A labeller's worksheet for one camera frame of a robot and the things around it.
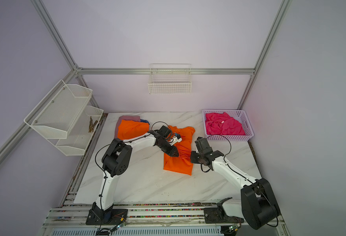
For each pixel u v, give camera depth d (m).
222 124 1.09
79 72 0.93
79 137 0.92
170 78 0.96
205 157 0.64
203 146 0.67
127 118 1.10
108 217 0.68
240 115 1.15
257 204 0.41
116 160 0.56
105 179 0.59
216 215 0.73
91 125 0.95
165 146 0.85
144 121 1.14
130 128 1.01
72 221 0.74
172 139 0.90
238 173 0.49
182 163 0.91
